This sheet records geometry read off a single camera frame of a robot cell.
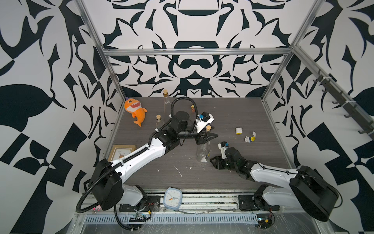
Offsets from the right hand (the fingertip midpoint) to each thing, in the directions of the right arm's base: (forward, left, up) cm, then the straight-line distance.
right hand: (211, 158), depth 87 cm
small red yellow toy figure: (+37, +10, +3) cm, 38 cm away
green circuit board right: (-30, -23, -3) cm, 38 cm away
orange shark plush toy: (+36, +52, +7) cm, 63 cm away
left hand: (+4, +1, +27) cm, 27 cm away
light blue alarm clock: (-21, +21, +2) cm, 30 cm away
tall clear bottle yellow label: (-1, +5, +12) cm, 13 cm away
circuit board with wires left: (-29, +36, +2) cm, 46 cm away
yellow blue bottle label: (+19, -21, 0) cm, 28 cm away
